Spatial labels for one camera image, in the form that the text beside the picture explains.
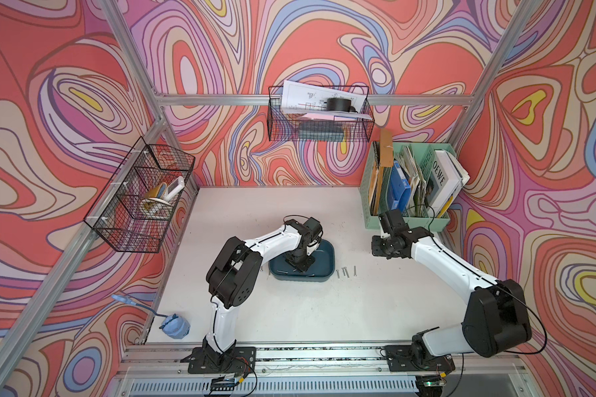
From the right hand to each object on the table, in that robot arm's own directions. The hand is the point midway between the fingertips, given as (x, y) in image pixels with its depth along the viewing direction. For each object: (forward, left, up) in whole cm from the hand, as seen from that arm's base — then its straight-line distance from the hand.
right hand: (380, 253), depth 87 cm
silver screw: (-3, +15, -9) cm, 17 cm away
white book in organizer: (+19, -25, +16) cm, 35 cm away
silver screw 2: (-2, +12, -9) cm, 16 cm away
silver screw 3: (-2, +11, -9) cm, 15 cm away
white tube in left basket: (+10, +67, +26) cm, 73 cm away
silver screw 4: (-2, +8, -9) cm, 12 cm away
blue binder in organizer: (+22, -10, +11) cm, 26 cm away
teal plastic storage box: (0, +20, -11) cm, 23 cm away
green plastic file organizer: (+22, -16, +15) cm, 31 cm away
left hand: (-1, +28, -6) cm, 29 cm away
